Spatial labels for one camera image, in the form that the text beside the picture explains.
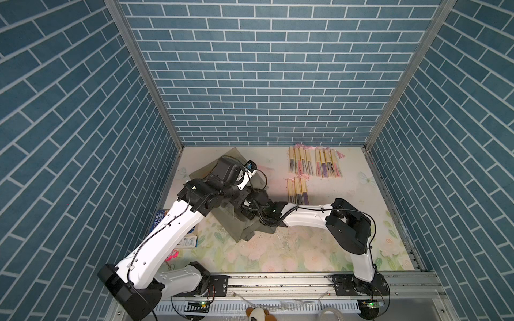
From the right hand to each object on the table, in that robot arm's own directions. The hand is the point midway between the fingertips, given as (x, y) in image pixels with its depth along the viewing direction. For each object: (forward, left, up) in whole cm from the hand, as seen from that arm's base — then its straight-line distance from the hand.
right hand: (244, 201), depth 88 cm
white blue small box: (-17, +22, -7) cm, 29 cm away
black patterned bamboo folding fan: (+34, -22, -8) cm, 41 cm away
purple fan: (+14, -28, -8) cm, 32 cm away
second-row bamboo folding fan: (+13, -25, -8) cm, 30 cm away
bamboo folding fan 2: (+36, -37, -7) cm, 53 cm away
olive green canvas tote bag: (-14, -1, +10) cm, 17 cm away
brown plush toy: (-39, -11, -6) cm, 41 cm away
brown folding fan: (+36, -28, -7) cm, 47 cm away
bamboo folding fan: (+35, -32, -8) cm, 48 cm away
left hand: (-5, -4, +18) cm, 19 cm away
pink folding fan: (+35, -26, -7) cm, 44 cm away
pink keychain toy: (-23, +26, -8) cm, 36 cm away
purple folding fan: (+39, -40, -7) cm, 57 cm away
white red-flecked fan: (+32, -43, -7) cm, 55 cm away
